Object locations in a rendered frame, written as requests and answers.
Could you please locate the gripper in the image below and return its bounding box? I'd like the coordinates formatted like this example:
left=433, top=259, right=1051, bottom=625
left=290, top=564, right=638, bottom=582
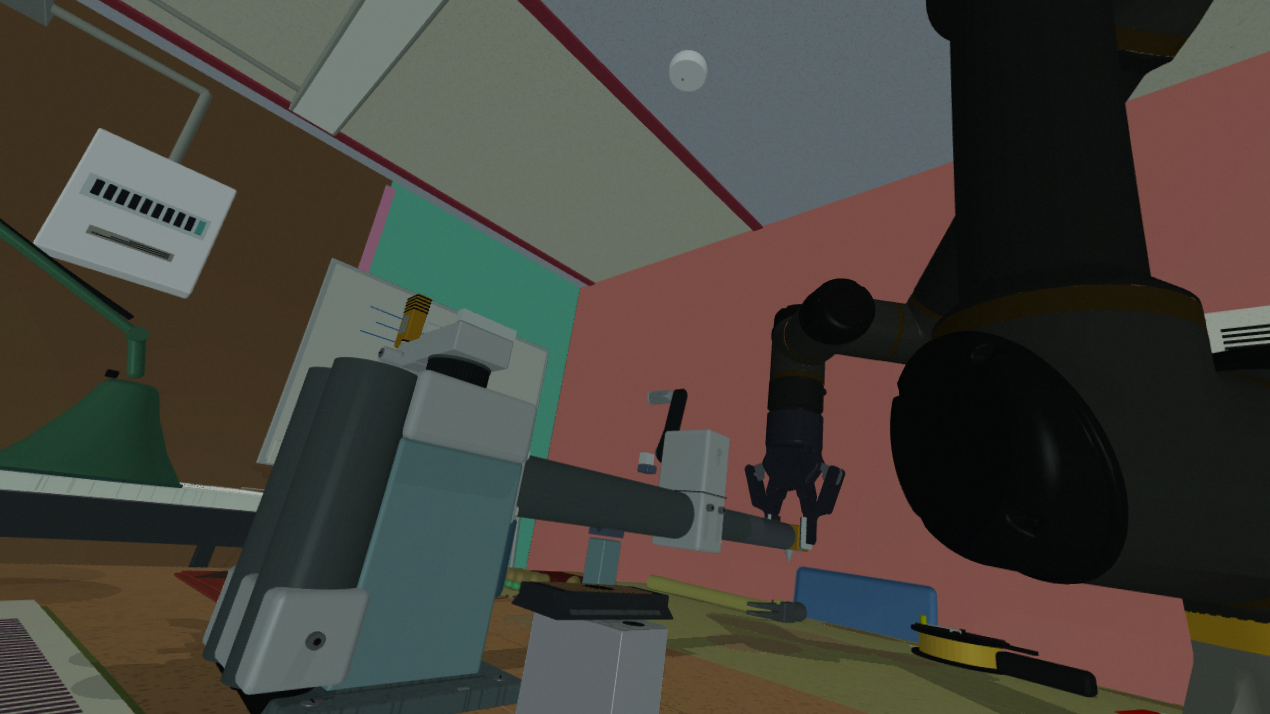
left=746, top=406, right=847, bottom=552

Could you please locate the dark leg with yellow tip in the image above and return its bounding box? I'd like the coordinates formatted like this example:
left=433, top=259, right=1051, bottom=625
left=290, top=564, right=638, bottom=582
left=719, top=510, right=801, bottom=553

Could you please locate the black grey flip lock lever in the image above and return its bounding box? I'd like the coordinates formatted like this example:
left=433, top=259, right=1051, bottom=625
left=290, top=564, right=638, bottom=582
left=648, top=388, right=689, bottom=440

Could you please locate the black quick-release plate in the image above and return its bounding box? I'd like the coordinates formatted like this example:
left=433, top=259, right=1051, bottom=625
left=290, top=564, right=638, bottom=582
left=511, top=582, right=674, bottom=626

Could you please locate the white flip lock collar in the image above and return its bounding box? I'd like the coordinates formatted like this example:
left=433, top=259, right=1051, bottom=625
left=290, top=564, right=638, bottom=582
left=654, top=428, right=732, bottom=555

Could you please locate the dark grey outer leg tube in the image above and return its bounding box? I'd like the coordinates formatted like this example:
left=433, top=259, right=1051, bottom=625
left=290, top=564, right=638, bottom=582
left=515, top=456, right=696, bottom=544

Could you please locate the white tripod head clamp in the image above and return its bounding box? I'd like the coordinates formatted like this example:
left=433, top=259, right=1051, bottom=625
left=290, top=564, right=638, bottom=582
left=401, top=309, right=519, bottom=390

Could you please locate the yellow black clamp lever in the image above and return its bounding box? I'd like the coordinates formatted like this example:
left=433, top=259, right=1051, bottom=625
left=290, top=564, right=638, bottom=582
left=394, top=294, right=435, bottom=350

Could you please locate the blue box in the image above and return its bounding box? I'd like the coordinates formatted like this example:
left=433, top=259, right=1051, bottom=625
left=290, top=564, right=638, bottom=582
left=793, top=567, right=939, bottom=644

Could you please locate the olive green mat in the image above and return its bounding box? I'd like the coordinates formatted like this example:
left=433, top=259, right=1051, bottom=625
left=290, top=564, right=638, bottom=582
left=615, top=585, right=1180, bottom=714

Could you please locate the green tray with brown balls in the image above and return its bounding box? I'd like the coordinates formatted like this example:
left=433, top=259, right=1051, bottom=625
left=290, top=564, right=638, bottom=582
left=506, top=567, right=585, bottom=593

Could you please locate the grey block stand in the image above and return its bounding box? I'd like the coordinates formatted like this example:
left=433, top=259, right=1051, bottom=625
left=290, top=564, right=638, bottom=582
left=517, top=613, right=669, bottom=714

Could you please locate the teal door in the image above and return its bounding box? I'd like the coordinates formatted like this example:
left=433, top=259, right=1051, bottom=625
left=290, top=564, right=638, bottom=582
left=359, top=183, right=587, bottom=569

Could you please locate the white board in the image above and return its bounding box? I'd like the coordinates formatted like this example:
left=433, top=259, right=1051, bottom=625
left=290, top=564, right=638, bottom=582
left=258, top=259, right=549, bottom=468

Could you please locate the red flat thing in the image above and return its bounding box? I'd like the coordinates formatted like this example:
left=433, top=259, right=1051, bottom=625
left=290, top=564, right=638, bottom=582
left=176, top=567, right=240, bottom=597

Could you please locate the white ceiling light panel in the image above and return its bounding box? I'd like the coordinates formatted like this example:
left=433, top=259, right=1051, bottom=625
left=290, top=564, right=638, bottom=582
left=292, top=0, right=448, bottom=135

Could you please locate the dark shelf with white top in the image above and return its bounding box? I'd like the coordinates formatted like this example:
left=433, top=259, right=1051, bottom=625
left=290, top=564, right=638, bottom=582
left=0, top=468, right=264, bottom=569

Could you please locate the grey conduit pipe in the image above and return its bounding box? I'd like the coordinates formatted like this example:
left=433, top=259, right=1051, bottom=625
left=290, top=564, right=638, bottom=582
left=49, top=5, right=215, bottom=165

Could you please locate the green lamp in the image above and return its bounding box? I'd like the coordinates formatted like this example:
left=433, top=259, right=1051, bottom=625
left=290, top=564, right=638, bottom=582
left=0, top=218, right=185, bottom=490

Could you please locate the white electrical box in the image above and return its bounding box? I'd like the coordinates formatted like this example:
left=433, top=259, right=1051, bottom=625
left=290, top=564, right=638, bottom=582
left=34, top=129, right=238, bottom=299

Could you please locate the grey floor grille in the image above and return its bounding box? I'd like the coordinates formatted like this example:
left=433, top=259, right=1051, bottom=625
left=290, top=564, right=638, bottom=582
left=0, top=598, right=145, bottom=714

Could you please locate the blue-grey support post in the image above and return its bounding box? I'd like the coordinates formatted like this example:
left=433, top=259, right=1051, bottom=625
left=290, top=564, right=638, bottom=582
left=583, top=530, right=625, bottom=589

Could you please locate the yellow reel with black handle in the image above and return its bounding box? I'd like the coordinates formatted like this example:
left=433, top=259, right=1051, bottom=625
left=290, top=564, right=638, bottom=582
left=910, top=615, right=1099, bottom=698

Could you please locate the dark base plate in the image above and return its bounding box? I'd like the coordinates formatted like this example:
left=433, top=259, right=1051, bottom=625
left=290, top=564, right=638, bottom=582
left=259, top=666, right=524, bottom=714

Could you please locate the white wall vent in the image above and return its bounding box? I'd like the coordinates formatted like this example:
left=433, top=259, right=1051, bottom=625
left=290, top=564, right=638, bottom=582
left=1203, top=307, right=1270, bottom=356

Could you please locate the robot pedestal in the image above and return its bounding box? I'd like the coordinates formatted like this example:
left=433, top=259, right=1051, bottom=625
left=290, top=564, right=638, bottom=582
left=1183, top=640, right=1270, bottom=714

